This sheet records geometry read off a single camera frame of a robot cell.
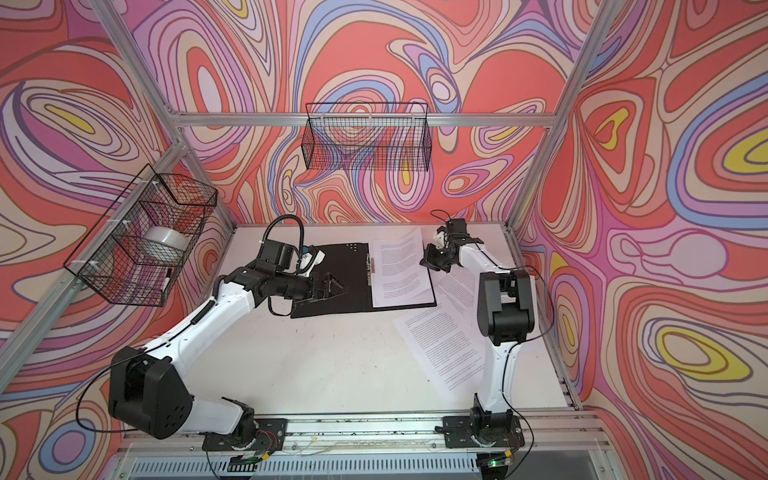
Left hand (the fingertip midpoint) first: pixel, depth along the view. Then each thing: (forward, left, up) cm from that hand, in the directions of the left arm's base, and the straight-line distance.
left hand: (338, 290), depth 79 cm
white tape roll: (+4, +40, +14) cm, 43 cm away
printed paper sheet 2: (-9, -32, -20) cm, 39 cm away
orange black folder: (+24, 0, -20) cm, 32 cm away
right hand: (+17, -25, -12) cm, 33 cm away
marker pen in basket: (0, +42, +7) cm, 43 cm away
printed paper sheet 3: (+12, -37, -19) cm, 43 cm away
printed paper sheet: (+18, -17, -18) cm, 31 cm away
